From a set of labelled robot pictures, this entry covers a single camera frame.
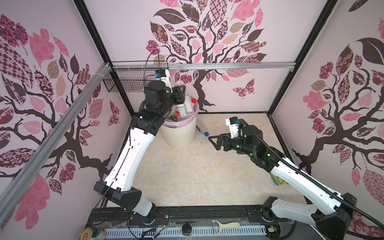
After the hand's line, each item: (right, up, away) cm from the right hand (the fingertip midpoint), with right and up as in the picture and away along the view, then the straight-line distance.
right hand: (215, 135), depth 69 cm
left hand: (-15, +21, -5) cm, 26 cm away
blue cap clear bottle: (-5, +1, +38) cm, 38 cm away
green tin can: (-54, -41, -8) cm, 68 cm away
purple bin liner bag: (-23, +6, +9) cm, 26 cm away
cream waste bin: (-19, -2, +19) cm, 27 cm away
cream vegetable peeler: (+3, -43, +1) cm, 44 cm away
